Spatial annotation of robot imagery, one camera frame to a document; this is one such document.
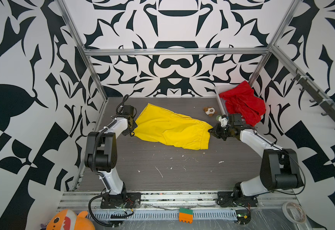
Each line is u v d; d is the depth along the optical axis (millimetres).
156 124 1027
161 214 713
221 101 1184
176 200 758
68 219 633
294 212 716
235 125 695
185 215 690
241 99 1046
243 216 711
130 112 794
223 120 853
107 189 584
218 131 804
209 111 1081
